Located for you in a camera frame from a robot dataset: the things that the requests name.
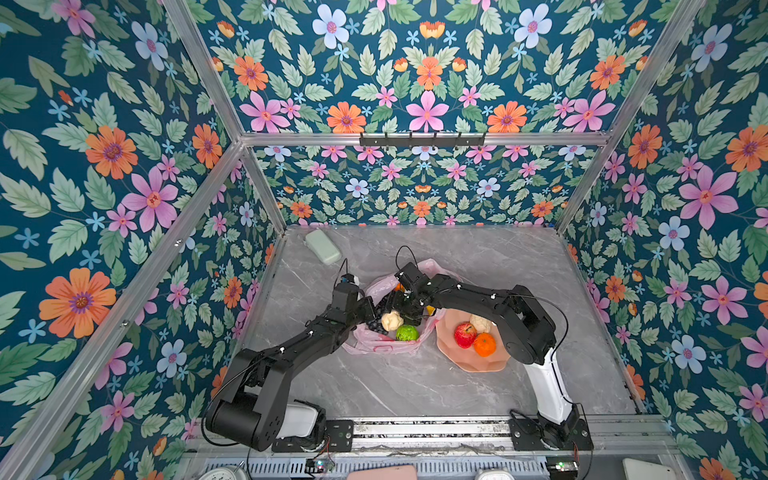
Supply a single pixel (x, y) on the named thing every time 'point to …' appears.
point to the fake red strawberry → (464, 334)
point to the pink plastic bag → (366, 340)
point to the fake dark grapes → (375, 324)
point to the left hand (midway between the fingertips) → (378, 296)
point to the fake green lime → (406, 332)
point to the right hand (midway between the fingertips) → (388, 312)
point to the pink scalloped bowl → (467, 358)
